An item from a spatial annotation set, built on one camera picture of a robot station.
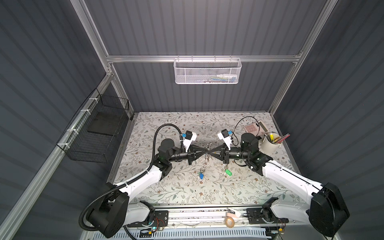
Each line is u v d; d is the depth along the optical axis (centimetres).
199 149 69
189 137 64
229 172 89
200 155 69
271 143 89
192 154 64
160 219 73
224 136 66
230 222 73
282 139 91
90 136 72
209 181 86
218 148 69
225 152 65
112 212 41
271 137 94
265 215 66
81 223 39
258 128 106
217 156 69
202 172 70
